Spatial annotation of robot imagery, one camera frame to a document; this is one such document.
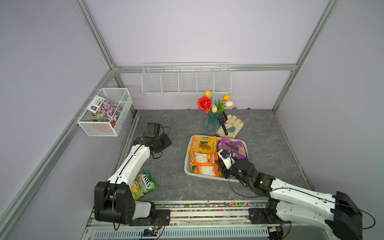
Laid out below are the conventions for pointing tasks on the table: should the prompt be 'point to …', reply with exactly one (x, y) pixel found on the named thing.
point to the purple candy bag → (236, 148)
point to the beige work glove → (233, 126)
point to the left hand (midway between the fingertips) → (169, 143)
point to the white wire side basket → (94, 124)
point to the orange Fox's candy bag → (204, 163)
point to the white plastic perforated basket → (187, 164)
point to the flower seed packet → (104, 107)
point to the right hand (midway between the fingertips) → (217, 158)
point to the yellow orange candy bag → (203, 144)
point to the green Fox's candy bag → (143, 184)
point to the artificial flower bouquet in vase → (213, 108)
